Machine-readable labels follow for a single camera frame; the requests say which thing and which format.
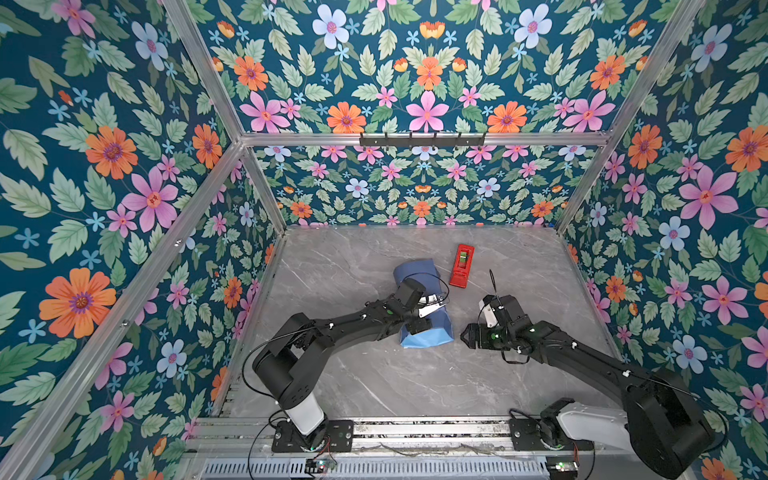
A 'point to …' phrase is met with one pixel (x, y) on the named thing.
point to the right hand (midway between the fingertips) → (471, 335)
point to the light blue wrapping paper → (441, 330)
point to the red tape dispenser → (463, 265)
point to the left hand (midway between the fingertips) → (428, 298)
